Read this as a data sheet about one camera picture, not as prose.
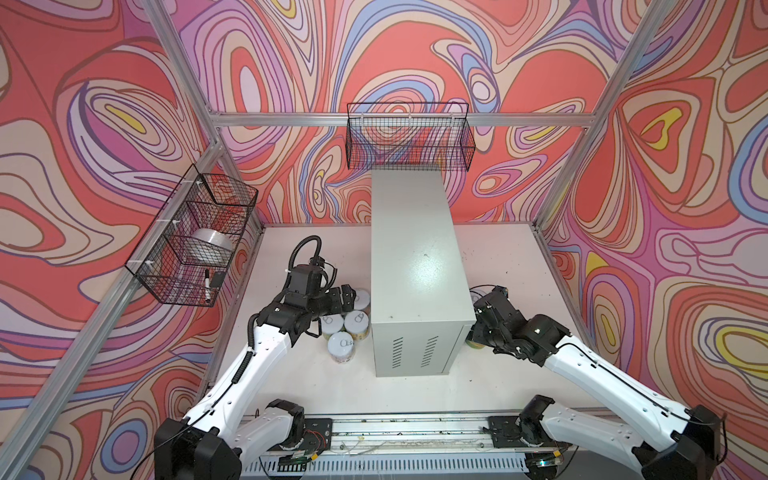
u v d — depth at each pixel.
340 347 0.82
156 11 0.68
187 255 0.72
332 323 0.87
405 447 0.72
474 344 0.76
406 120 0.88
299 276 0.59
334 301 0.70
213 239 0.74
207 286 0.72
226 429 0.39
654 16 0.70
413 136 0.96
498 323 0.58
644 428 0.42
